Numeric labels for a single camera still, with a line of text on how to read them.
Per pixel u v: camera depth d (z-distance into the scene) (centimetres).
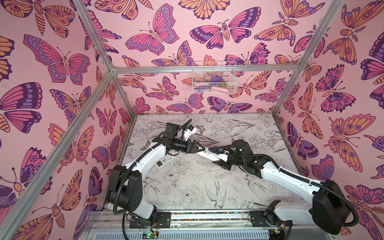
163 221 74
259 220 73
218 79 95
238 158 67
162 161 94
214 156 70
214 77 96
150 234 73
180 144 72
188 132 76
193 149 70
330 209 40
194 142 72
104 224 75
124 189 44
